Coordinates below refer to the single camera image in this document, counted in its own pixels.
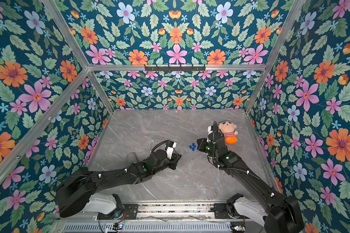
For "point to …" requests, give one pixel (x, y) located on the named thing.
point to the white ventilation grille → (149, 227)
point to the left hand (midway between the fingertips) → (182, 155)
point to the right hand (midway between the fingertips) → (199, 137)
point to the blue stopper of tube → (190, 147)
